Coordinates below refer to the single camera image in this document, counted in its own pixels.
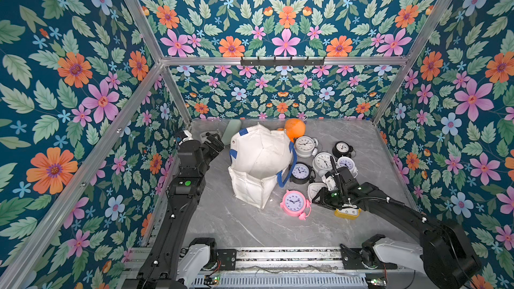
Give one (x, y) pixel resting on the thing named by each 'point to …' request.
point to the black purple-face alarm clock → (302, 174)
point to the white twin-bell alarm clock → (349, 162)
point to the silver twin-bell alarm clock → (305, 146)
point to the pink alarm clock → (294, 204)
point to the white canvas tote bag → (260, 158)
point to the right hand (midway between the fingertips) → (316, 199)
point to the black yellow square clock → (348, 211)
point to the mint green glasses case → (233, 126)
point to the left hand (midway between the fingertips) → (214, 139)
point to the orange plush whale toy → (295, 128)
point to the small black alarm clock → (342, 148)
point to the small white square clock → (313, 188)
